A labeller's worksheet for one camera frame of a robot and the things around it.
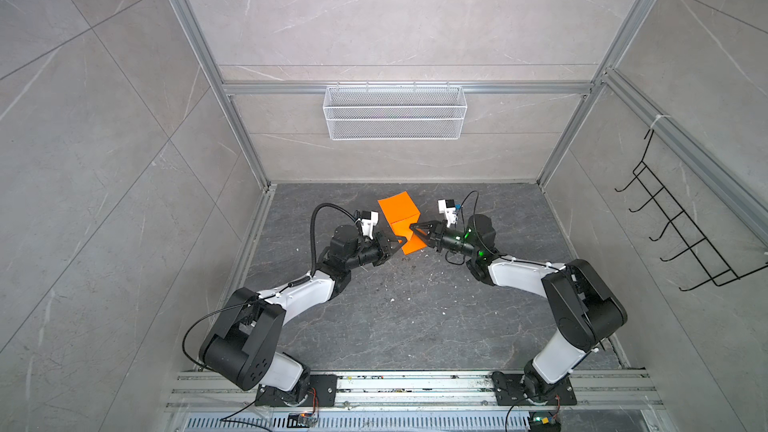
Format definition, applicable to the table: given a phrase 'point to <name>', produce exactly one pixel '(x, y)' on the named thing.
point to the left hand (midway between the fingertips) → (408, 235)
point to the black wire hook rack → (719, 271)
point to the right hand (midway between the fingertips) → (410, 226)
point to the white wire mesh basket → (395, 113)
